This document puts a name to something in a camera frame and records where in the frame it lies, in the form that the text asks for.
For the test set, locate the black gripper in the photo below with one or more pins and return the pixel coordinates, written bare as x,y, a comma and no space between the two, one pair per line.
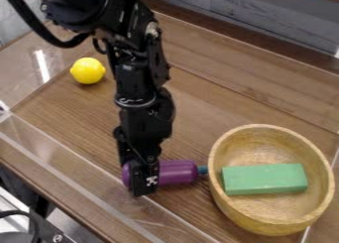
144,127

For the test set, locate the purple toy eggplant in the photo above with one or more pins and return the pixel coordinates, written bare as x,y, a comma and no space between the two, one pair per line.
175,172

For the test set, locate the brown wooden bowl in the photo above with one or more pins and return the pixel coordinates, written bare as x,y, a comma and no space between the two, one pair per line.
275,214

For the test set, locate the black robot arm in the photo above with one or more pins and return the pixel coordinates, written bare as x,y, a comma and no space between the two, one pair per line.
125,26

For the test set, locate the yellow toy lemon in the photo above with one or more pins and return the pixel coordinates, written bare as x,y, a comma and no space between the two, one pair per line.
87,71

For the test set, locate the green rectangular block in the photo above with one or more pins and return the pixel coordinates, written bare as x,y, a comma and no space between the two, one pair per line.
264,179

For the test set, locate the clear acrylic front wall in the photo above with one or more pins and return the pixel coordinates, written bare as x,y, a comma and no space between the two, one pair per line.
84,190

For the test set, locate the black metal bracket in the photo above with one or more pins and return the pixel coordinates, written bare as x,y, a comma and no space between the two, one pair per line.
45,232

